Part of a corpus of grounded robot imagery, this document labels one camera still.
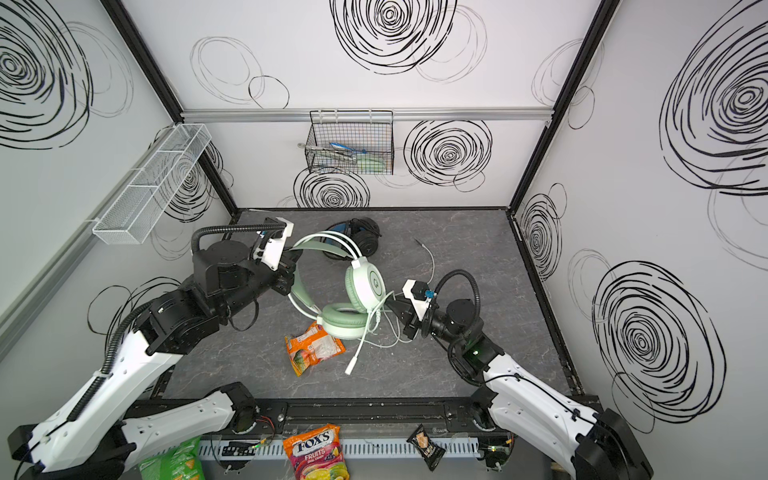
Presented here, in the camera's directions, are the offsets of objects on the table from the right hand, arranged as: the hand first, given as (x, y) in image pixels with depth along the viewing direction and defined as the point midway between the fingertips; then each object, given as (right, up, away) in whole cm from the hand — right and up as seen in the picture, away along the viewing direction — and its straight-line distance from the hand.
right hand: (384, 300), depth 69 cm
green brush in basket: (-7, +37, +17) cm, 42 cm away
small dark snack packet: (+11, -35, -1) cm, 37 cm away
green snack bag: (-44, -34, -5) cm, 56 cm away
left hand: (-17, +12, -7) cm, 22 cm away
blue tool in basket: (-12, +42, +21) cm, 49 cm away
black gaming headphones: (-8, +17, +35) cm, 40 cm away
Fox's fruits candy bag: (-15, -33, -3) cm, 37 cm away
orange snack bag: (-20, -15, +12) cm, 28 cm away
